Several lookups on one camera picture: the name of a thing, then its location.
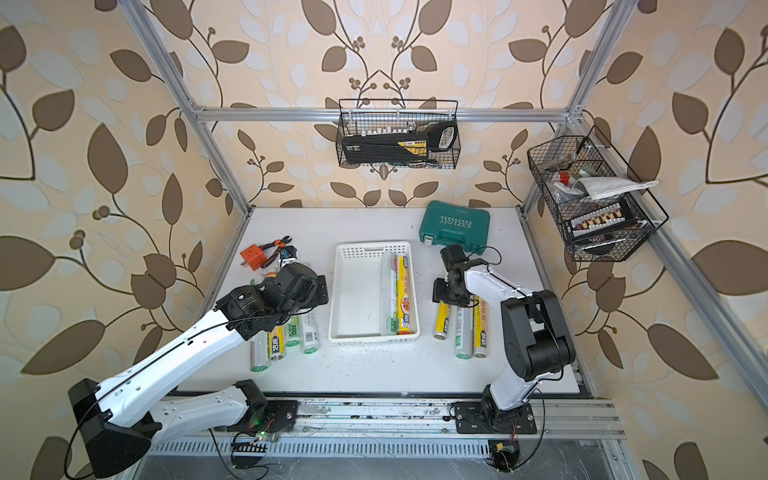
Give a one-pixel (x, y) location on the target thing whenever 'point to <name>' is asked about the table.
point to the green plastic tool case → (444, 224)
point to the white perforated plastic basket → (355, 316)
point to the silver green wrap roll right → (464, 318)
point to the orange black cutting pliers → (278, 244)
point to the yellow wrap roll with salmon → (403, 295)
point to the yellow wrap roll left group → (276, 344)
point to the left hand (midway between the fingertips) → (311, 285)
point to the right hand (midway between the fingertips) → (443, 298)
